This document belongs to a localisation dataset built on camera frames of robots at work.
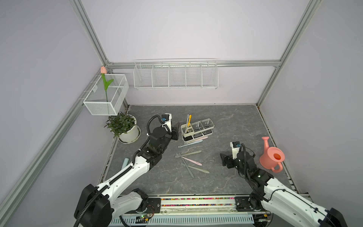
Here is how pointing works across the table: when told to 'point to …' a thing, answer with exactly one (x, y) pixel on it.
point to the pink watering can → (272, 156)
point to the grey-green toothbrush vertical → (189, 170)
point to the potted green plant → (124, 126)
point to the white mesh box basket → (107, 96)
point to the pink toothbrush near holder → (197, 140)
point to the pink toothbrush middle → (193, 161)
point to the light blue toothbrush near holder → (180, 146)
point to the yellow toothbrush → (190, 118)
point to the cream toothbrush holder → (190, 131)
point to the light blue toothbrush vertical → (187, 123)
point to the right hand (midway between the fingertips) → (227, 152)
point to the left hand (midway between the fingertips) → (176, 123)
